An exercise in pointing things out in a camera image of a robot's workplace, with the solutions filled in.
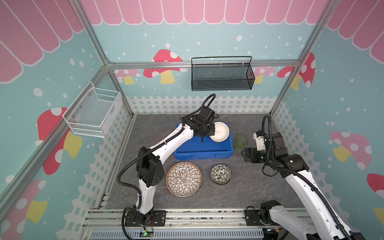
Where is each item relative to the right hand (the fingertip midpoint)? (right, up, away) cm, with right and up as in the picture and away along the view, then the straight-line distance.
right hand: (248, 152), depth 75 cm
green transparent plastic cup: (+4, +4, +27) cm, 28 cm away
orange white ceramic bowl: (-11, +10, +12) cm, 19 cm away
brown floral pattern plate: (-34, -17, +11) cm, 39 cm away
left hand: (-18, +9, +10) cm, 22 cm away
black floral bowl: (-12, -15, +12) cm, 23 cm away
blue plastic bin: (-27, -2, +25) cm, 37 cm away
